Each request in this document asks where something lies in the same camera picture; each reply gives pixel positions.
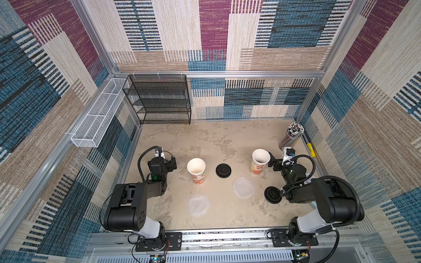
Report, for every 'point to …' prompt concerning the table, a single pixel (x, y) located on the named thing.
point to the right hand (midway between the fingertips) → (279, 154)
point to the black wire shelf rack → (159, 97)
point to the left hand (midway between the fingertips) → (164, 157)
